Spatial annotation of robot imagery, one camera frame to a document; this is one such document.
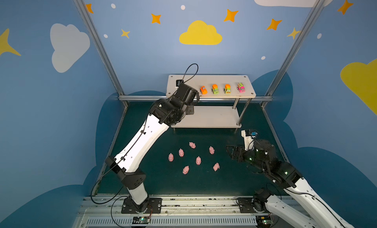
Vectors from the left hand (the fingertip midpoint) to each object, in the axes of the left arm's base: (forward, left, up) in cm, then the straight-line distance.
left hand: (188, 101), depth 69 cm
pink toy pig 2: (-9, +4, -37) cm, 38 cm away
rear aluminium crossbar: (+7, -7, -4) cm, 11 cm away
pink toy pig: (-3, -3, -37) cm, 37 cm away
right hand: (-14, -23, -15) cm, 31 cm away
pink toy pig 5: (-14, -7, -37) cm, 40 cm away
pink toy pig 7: (-18, -17, -36) cm, 44 cm away
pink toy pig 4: (-7, -16, -37) cm, 40 cm away
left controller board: (-44, +22, -38) cm, 62 cm away
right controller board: (-44, -39, -39) cm, 71 cm away
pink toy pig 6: (-19, +1, -37) cm, 42 cm away
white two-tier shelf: (+18, -13, -33) cm, 40 cm away
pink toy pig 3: (-12, +10, -37) cm, 40 cm away
